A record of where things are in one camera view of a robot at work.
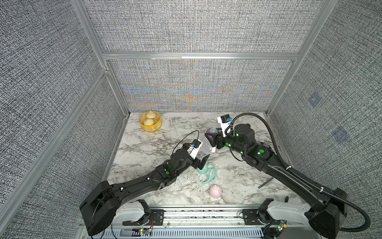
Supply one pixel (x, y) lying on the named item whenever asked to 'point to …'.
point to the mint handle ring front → (211, 177)
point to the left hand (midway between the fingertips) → (204, 148)
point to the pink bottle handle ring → (214, 149)
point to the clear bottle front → (206, 147)
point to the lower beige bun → (148, 122)
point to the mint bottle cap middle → (204, 170)
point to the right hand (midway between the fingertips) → (210, 128)
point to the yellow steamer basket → (156, 127)
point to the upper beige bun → (150, 114)
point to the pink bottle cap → (215, 191)
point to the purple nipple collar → (211, 137)
